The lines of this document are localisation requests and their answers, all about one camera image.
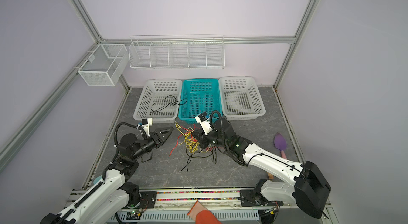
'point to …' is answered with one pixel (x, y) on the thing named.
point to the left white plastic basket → (160, 101)
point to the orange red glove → (202, 215)
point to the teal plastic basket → (197, 96)
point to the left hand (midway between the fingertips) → (173, 132)
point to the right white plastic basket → (240, 98)
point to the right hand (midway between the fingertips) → (192, 134)
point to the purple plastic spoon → (280, 143)
